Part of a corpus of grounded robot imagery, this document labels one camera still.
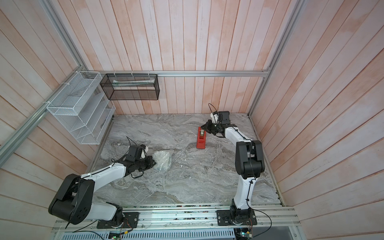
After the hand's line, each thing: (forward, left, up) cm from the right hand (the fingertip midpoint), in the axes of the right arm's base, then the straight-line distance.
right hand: (200, 125), depth 97 cm
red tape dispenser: (-4, -1, -9) cm, 10 cm away
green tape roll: (-1, -1, -5) cm, 5 cm away
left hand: (-24, +28, -10) cm, 38 cm away
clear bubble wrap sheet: (-22, +23, -6) cm, 33 cm away
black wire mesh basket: (+25, +49, +13) cm, 57 cm away
